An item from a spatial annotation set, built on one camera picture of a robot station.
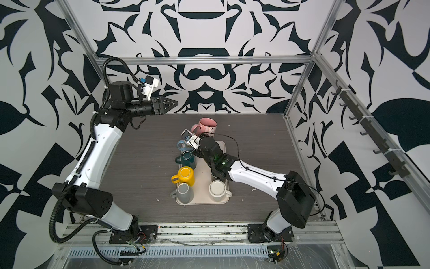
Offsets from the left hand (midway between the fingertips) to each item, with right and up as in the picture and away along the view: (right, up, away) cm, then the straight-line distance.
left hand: (175, 100), depth 67 cm
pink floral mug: (+12, -10, +8) cm, 17 cm away
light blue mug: (-4, -21, +35) cm, 41 cm away
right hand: (+7, -13, +9) cm, 18 cm away
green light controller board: (+41, -63, +4) cm, 76 cm away
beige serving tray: (+9, -37, +24) cm, 45 cm away
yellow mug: (+1, -34, +16) cm, 37 cm away
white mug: (+17, -40, +12) cm, 45 cm away
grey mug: (+2, -40, +9) cm, 41 cm away
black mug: (+16, -27, -9) cm, 33 cm away
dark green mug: (+1, -27, +20) cm, 33 cm away
